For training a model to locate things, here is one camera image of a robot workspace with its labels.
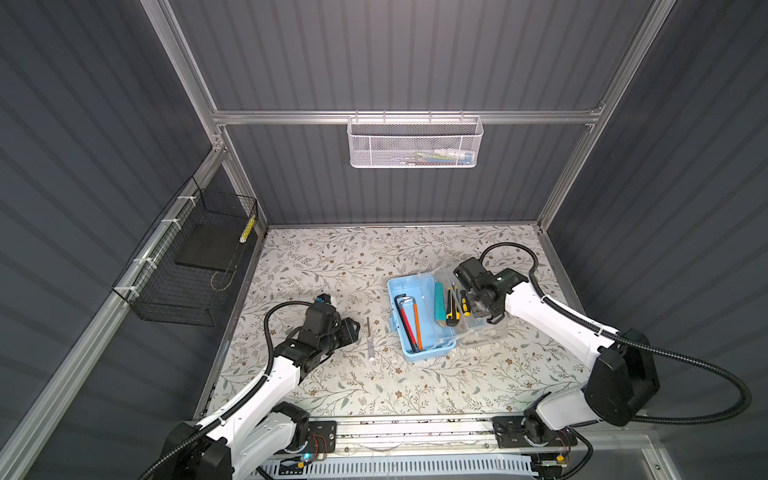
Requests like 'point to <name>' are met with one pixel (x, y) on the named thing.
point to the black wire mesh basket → (182, 270)
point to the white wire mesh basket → (415, 142)
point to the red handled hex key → (407, 325)
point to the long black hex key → (397, 307)
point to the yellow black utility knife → (453, 314)
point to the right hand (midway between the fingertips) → (493, 304)
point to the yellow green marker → (248, 228)
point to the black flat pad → (213, 245)
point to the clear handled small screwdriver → (370, 343)
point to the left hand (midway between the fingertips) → (354, 327)
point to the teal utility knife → (440, 304)
